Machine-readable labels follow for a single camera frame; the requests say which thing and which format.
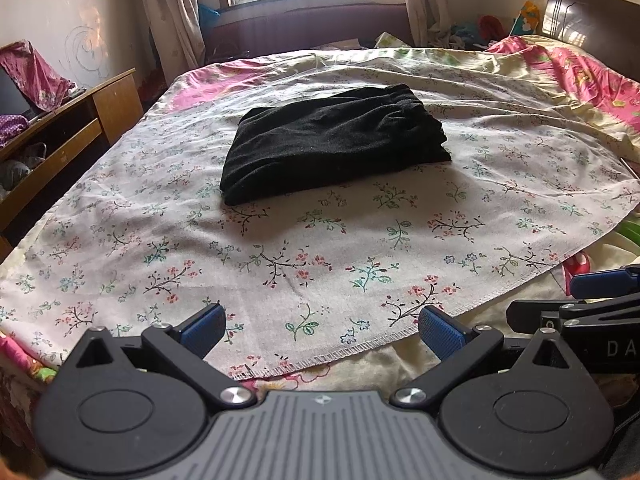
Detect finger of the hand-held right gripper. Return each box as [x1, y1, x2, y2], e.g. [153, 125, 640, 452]
[506, 300, 593, 332]
[570, 265, 640, 300]

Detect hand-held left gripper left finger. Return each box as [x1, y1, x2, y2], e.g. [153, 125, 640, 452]
[62, 303, 256, 408]

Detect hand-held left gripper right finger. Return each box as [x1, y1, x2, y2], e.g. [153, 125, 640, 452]
[390, 305, 581, 408]

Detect black pants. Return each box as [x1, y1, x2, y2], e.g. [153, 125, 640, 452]
[220, 85, 453, 207]

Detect white small-flower bedsheet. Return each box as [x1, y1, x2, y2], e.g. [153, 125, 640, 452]
[0, 49, 640, 381]

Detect pink floral cream quilt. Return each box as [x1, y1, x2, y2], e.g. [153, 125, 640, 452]
[0, 35, 640, 461]

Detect wooden desk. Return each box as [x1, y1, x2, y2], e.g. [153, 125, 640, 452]
[0, 67, 146, 261]

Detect grey clothes in desk shelf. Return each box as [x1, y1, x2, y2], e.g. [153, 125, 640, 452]
[0, 142, 48, 193]

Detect dark wooden headboard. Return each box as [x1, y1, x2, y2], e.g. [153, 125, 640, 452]
[541, 0, 640, 63]

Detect purple cloth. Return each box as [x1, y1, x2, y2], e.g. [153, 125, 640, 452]
[0, 114, 31, 148]

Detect pile of colourful toys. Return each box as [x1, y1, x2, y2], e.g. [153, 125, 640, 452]
[435, 0, 543, 53]

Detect loose papers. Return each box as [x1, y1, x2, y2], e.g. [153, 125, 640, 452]
[372, 31, 417, 51]

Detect black monitor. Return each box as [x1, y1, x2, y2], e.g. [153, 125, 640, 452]
[0, 67, 33, 118]

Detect pink floral cloth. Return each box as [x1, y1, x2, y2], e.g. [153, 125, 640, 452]
[0, 40, 76, 116]

